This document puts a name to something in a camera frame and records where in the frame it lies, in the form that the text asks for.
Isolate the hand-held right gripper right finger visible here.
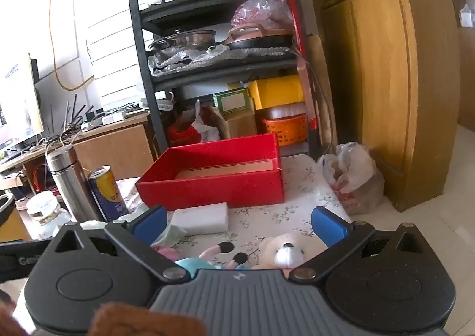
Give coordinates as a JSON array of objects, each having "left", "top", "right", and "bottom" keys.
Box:
[{"left": 287, "top": 205, "right": 433, "bottom": 282}]

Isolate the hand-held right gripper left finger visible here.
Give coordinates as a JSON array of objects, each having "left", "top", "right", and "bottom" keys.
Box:
[{"left": 48, "top": 205, "right": 194, "bottom": 283}]

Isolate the light green cloth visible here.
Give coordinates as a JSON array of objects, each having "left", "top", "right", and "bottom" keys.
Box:
[{"left": 152, "top": 225, "right": 188, "bottom": 247}]

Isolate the pink fluffy sock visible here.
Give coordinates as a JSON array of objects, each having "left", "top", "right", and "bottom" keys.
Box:
[{"left": 152, "top": 245, "right": 182, "bottom": 262}]

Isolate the white sponge block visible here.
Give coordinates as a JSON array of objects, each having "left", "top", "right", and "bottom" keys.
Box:
[{"left": 169, "top": 202, "right": 229, "bottom": 234}]

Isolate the plush doll with black feet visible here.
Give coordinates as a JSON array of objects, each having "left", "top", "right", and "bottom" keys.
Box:
[{"left": 174, "top": 241, "right": 257, "bottom": 277}]

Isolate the cream teddy bear plush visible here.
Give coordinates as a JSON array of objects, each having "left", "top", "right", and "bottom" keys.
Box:
[{"left": 256, "top": 233, "right": 329, "bottom": 270}]

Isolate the red cardboard box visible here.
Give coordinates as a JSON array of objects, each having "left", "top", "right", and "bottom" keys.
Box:
[{"left": 135, "top": 133, "right": 286, "bottom": 212}]

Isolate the brown plush toy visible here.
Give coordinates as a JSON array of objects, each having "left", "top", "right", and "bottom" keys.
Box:
[{"left": 0, "top": 291, "right": 206, "bottom": 336}]

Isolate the yellow and blue drink can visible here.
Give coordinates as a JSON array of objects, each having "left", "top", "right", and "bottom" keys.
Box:
[{"left": 87, "top": 166, "right": 130, "bottom": 222}]

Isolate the black rimmed container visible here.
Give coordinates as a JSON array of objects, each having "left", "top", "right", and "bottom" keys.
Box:
[{"left": 0, "top": 193, "right": 15, "bottom": 227}]

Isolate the translucent plastic bag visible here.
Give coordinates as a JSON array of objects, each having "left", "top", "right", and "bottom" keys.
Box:
[{"left": 317, "top": 142, "right": 385, "bottom": 215}]

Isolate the glass jar with white lid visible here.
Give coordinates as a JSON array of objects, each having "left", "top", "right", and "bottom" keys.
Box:
[{"left": 26, "top": 191, "right": 73, "bottom": 242}]

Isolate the floral tablecloth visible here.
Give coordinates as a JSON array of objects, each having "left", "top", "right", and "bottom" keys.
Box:
[{"left": 115, "top": 154, "right": 351, "bottom": 270}]

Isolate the red plastic bag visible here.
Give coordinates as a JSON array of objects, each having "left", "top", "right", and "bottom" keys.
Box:
[{"left": 31, "top": 163, "right": 56, "bottom": 195}]

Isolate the stainless steel thermos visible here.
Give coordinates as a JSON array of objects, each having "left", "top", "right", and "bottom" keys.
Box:
[{"left": 45, "top": 146, "right": 98, "bottom": 223}]

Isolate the red and white bag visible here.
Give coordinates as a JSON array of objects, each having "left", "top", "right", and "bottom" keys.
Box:
[{"left": 167, "top": 98, "right": 220, "bottom": 147}]

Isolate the orange plastic basket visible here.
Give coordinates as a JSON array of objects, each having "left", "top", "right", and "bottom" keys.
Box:
[{"left": 262, "top": 113, "right": 308, "bottom": 146}]

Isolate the clear plastic container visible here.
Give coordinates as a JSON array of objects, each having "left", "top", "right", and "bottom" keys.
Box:
[{"left": 265, "top": 105, "right": 307, "bottom": 121}]

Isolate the white wrapped bundle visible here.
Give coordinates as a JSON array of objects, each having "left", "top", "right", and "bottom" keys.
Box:
[{"left": 139, "top": 96, "right": 175, "bottom": 112}]

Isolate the brown cardboard box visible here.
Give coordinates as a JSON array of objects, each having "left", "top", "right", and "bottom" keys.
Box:
[{"left": 208, "top": 106, "right": 258, "bottom": 141}]

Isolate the black router with antennas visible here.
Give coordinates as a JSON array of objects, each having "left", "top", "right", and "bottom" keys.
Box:
[{"left": 56, "top": 93, "right": 97, "bottom": 136}]

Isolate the yellow box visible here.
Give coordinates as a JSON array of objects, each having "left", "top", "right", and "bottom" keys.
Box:
[{"left": 247, "top": 75, "right": 305, "bottom": 111}]

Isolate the tan wooden board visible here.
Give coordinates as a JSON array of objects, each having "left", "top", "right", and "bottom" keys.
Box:
[{"left": 306, "top": 33, "right": 336, "bottom": 151}]

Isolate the green box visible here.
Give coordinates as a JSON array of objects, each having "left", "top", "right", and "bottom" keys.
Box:
[{"left": 213, "top": 88, "right": 256, "bottom": 114}]

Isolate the wooden cabinet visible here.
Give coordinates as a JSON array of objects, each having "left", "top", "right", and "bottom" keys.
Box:
[{"left": 302, "top": 0, "right": 461, "bottom": 213}]

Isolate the flat screen television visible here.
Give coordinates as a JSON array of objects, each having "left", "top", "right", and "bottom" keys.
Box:
[{"left": 0, "top": 54, "right": 44, "bottom": 151}]

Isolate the black shelf rack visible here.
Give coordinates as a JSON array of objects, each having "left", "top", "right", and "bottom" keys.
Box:
[{"left": 124, "top": 0, "right": 323, "bottom": 158}]

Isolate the bubble wrap sheet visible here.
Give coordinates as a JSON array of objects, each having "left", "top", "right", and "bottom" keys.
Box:
[{"left": 148, "top": 44, "right": 297, "bottom": 75}]

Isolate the small steel pot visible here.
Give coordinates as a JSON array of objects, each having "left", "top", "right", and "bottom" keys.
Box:
[{"left": 148, "top": 37, "right": 175, "bottom": 52}]

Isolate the black frying pan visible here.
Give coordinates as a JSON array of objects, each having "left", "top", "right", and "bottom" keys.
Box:
[{"left": 223, "top": 34, "right": 294, "bottom": 50}]

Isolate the wooden cupboard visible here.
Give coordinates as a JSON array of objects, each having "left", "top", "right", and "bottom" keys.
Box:
[{"left": 456, "top": 24, "right": 475, "bottom": 132}]

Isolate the pink pan lid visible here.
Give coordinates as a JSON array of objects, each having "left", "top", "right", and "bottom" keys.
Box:
[{"left": 227, "top": 23, "right": 294, "bottom": 41}]

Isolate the pink patterned plastic bag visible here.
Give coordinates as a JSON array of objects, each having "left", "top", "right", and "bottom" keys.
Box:
[{"left": 231, "top": 0, "right": 294, "bottom": 30}]

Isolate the yellow cable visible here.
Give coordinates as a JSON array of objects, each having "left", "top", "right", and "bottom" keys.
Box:
[{"left": 50, "top": 0, "right": 95, "bottom": 92}]

